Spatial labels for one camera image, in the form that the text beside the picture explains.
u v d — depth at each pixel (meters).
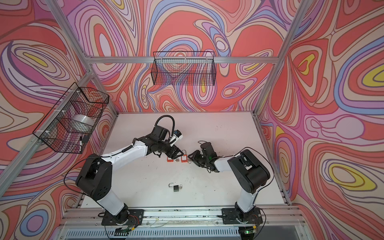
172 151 0.79
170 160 0.93
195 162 0.84
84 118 0.74
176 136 0.79
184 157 0.93
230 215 0.73
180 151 0.79
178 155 0.81
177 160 0.93
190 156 0.90
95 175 0.47
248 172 0.49
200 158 0.84
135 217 0.73
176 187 0.83
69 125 0.71
